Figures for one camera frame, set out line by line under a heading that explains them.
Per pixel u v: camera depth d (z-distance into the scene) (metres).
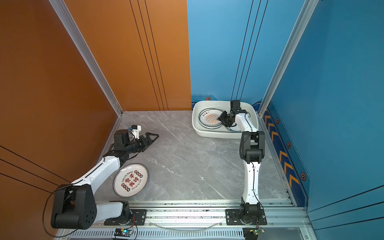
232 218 0.72
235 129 1.06
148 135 0.76
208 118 1.11
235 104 0.87
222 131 1.04
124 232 0.71
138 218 0.74
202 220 0.74
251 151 0.61
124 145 0.67
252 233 0.71
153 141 0.76
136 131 0.79
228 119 0.92
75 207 0.41
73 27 0.76
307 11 0.71
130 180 0.85
